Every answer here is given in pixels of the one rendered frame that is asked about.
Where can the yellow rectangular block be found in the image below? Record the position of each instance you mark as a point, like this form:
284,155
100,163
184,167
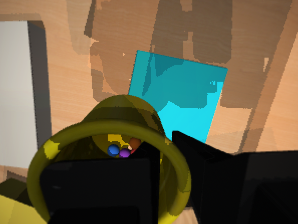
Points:
15,206

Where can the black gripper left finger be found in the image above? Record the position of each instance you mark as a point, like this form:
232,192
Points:
132,180

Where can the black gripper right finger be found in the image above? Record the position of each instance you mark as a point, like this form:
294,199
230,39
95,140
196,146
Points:
223,186

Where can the yellow cup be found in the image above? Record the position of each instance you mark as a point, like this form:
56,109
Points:
115,120

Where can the purple marble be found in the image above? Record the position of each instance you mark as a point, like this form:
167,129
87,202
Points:
124,152

